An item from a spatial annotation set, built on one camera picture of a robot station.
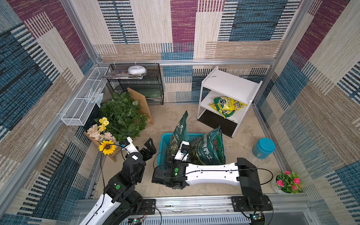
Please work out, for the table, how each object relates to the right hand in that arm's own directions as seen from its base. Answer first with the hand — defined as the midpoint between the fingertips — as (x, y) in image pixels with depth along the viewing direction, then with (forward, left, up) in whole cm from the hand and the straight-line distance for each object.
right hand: (177, 145), depth 71 cm
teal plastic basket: (+8, +9, -16) cm, 20 cm away
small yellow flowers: (+9, +36, +9) cm, 38 cm away
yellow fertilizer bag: (+27, -30, -1) cm, 41 cm away
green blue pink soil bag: (+1, -22, -3) cm, 22 cm away
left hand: (+2, +16, +1) cm, 16 cm away
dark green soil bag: (+2, -2, +6) cm, 6 cm away
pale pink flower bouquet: (+7, +44, +3) cm, 44 cm away
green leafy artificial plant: (+14, +29, +4) cm, 32 cm away
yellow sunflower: (-1, +35, +1) cm, 35 cm away
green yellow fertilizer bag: (+27, -30, -1) cm, 40 cm away
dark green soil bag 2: (-3, -15, +3) cm, 16 cm away
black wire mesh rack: (+55, +22, -5) cm, 60 cm away
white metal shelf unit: (+36, -26, +11) cm, 45 cm away
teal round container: (+4, -50, -12) cm, 51 cm away
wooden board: (+29, +22, +2) cm, 36 cm away
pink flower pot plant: (-15, -53, -10) cm, 56 cm away
